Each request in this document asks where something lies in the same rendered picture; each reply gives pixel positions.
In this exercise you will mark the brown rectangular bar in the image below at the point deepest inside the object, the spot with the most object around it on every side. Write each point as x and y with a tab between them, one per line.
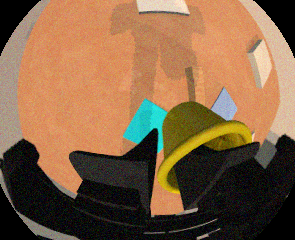
195	84

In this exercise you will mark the cream flat rectangular block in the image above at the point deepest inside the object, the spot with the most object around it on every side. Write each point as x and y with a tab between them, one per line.
260	63

